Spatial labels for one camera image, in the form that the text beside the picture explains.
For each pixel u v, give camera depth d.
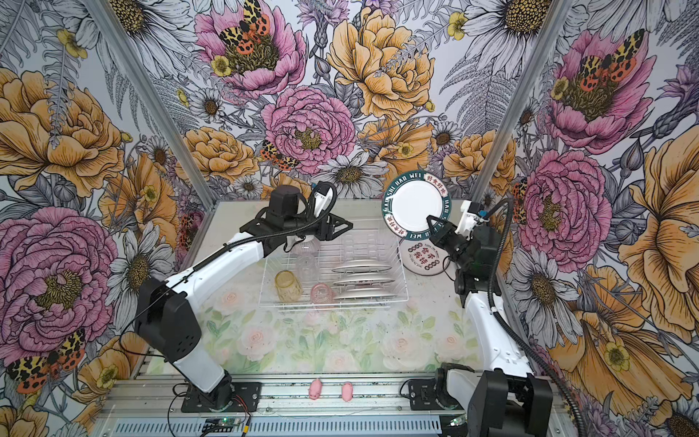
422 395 0.74
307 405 0.74
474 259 0.60
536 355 0.42
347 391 0.74
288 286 0.85
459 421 0.72
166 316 0.45
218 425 0.71
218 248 0.54
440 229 0.75
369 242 1.07
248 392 0.74
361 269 0.94
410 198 0.79
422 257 1.04
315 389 0.75
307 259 0.99
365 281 0.84
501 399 0.39
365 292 0.79
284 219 0.64
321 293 0.83
